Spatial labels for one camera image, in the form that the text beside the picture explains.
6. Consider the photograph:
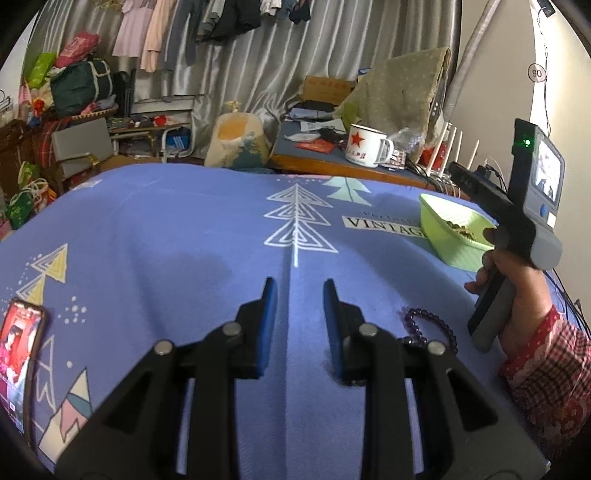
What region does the dark purple bead bracelet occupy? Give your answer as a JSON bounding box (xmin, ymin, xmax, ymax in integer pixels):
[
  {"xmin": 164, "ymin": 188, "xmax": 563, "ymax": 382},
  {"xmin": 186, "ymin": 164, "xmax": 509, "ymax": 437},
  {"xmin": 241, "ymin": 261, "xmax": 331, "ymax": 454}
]
[{"xmin": 399, "ymin": 307, "xmax": 459, "ymax": 355}]

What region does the right hand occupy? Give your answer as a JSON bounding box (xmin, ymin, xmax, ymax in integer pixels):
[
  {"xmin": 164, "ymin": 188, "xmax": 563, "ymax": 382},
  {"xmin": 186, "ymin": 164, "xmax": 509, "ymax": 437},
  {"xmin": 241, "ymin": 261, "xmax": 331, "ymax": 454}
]
[{"xmin": 464, "ymin": 249, "xmax": 553, "ymax": 358}]

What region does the green plastic tray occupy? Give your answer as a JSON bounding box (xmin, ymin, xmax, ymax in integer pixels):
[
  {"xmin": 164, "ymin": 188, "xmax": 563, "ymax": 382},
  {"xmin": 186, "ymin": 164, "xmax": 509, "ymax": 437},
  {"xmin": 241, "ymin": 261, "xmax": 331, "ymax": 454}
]
[{"xmin": 420, "ymin": 194, "xmax": 495, "ymax": 272}]

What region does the white wifi router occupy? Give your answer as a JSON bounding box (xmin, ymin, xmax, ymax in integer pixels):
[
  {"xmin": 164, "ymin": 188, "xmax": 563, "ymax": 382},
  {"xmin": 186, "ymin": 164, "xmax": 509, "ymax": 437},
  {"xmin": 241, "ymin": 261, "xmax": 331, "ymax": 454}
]
[{"xmin": 418, "ymin": 122, "xmax": 464, "ymax": 179}]

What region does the clear plastic snack bag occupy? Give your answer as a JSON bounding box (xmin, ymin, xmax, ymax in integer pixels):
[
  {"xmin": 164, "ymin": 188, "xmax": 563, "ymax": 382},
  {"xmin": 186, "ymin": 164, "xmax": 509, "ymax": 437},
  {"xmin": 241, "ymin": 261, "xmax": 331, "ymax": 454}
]
[{"xmin": 385, "ymin": 127, "xmax": 424, "ymax": 170}]

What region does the white enamel star mug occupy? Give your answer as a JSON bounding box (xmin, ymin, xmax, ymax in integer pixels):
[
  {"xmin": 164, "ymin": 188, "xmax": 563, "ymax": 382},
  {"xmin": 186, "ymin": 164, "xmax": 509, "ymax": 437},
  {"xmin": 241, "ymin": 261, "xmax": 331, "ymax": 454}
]
[{"xmin": 345, "ymin": 124, "xmax": 394, "ymax": 168}]

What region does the monitor under dotted cloth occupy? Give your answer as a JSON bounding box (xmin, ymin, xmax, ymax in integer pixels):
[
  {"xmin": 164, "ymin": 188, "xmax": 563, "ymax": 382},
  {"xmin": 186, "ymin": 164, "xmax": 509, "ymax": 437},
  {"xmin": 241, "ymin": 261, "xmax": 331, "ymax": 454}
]
[{"xmin": 334, "ymin": 47, "xmax": 452, "ymax": 162}]

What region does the smartphone with lit screen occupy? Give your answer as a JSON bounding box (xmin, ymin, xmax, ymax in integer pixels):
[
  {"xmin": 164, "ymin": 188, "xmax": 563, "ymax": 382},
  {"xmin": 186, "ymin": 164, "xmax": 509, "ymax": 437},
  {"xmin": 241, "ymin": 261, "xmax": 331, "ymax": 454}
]
[{"xmin": 1, "ymin": 298, "xmax": 48, "ymax": 446}]

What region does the red envelope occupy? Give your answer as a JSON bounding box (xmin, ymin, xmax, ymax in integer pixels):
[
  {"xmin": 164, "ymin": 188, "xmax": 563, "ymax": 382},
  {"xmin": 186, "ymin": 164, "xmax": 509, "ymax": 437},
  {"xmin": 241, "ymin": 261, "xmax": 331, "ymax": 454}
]
[{"xmin": 295, "ymin": 138, "xmax": 335, "ymax": 154}]

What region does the blue patterned tablecloth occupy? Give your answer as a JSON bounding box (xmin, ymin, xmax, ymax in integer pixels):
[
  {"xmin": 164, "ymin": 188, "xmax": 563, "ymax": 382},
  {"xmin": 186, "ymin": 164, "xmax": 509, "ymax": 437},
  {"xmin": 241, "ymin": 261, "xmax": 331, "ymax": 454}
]
[{"xmin": 1, "ymin": 164, "xmax": 516, "ymax": 479}]

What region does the wooden side desk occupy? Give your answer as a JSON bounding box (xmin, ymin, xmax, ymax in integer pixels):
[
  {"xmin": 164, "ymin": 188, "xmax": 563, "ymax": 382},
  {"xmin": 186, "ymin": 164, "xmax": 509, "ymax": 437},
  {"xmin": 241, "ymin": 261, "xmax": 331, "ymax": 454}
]
[{"xmin": 269, "ymin": 122, "xmax": 467, "ymax": 199}]

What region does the cardboard box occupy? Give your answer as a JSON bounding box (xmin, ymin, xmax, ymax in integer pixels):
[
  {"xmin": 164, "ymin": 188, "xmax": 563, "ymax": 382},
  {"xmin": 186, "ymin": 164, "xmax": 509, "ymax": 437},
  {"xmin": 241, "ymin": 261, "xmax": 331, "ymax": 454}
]
[{"xmin": 301, "ymin": 75, "xmax": 356, "ymax": 106}]

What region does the grey curtain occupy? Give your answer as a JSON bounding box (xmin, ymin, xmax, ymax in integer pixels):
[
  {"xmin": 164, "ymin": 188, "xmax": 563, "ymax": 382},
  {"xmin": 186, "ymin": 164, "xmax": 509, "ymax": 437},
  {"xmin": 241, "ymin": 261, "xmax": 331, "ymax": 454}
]
[{"xmin": 24, "ymin": 1, "xmax": 462, "ymax": 156}]

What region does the white blue hanging shirt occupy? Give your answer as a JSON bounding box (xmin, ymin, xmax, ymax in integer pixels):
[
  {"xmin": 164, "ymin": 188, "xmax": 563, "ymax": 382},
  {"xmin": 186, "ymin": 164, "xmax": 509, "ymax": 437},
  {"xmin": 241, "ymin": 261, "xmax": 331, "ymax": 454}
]
[{"xmin": 259, "ymin": 0, "xmax": 283, "ymax": 16}]

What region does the grey box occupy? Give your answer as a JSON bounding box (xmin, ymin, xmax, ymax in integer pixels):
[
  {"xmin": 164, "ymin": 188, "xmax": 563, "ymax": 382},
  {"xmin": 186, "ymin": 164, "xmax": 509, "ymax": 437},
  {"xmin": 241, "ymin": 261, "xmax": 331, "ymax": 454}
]
[{"xmin": 51, "ymin": 118, "xmax": 114, "ymax": 179}]

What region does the small cluttered low table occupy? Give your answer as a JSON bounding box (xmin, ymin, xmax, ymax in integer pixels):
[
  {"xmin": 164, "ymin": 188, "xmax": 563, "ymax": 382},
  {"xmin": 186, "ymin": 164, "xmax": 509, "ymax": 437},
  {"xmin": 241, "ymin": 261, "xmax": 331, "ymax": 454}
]
[{"xmin": 107, "ymin": 115, "xmax": 192, "ymax": 163}]

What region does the black hanging jacket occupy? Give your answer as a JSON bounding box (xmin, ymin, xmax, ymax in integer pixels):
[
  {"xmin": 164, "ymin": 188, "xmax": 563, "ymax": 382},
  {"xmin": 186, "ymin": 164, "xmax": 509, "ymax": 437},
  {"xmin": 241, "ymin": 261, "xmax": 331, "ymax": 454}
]
[{"xmin": 202, "ymin": 0, "xmax": 262, "ymax": 42}]

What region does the dark green duffel bag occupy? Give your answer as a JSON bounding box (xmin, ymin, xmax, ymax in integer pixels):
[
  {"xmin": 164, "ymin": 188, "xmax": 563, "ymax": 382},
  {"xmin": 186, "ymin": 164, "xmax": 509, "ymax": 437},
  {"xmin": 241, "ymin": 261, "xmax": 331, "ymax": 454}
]
[{"xmin": 50, "ymin": 59, "xmax": 113, "ymax": 118}]

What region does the light pink garment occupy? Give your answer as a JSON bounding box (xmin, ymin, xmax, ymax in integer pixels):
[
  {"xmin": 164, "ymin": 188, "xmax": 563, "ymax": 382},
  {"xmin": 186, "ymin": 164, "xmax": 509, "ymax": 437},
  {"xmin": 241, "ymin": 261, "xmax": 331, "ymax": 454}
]
[{"xmin": 140, "ymin": 0, "xmax": 177, "ymax": 73}]

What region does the green shopping bag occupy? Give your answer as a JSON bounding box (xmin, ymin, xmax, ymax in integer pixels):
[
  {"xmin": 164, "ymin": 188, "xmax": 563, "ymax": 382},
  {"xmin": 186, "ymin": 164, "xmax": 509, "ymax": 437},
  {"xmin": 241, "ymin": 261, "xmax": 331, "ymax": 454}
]
[{"xmin": 27, "ymin": 52, "xmax": 56, "ymax": 89}]

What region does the pink t-shirt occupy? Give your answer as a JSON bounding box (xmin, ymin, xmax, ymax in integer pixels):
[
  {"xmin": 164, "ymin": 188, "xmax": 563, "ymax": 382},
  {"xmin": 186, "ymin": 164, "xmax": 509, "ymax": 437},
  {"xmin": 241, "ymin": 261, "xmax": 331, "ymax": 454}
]
[{"xmin": 112, "ymin": 0, "xmax": 157, "ymax": 58}]

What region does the red pink bag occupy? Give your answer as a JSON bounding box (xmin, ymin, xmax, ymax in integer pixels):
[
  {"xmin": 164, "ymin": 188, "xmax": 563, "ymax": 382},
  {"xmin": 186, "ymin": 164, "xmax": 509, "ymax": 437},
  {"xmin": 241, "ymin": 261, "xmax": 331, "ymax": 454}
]
[{"xmin": 54, "ymin": 31, "xmax": 100, "ymax": 69}]

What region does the round wall sticker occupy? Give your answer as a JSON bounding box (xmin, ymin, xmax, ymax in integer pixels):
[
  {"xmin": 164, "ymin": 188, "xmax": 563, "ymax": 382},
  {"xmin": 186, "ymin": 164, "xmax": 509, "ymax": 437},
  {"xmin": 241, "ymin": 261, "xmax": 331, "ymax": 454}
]
[{"xmin": 527, "ymin": 63, "xmax": 547, "ymax": 83}]

